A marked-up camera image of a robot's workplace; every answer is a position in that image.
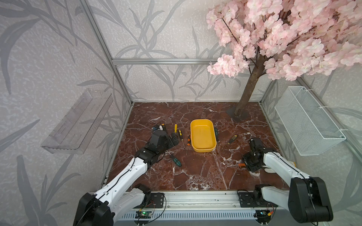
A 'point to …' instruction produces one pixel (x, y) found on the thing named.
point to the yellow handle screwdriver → (176, 126)
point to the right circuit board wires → (263, 216)
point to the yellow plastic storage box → (203, 135)
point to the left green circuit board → (143, 214)
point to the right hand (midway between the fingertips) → (241, 161)
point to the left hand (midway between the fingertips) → (174, 138)
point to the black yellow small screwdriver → (180, 134)
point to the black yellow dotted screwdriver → (233, 138)
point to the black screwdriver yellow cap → (163, 127)
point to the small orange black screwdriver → (189, 142)
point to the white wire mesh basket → (309, 129)
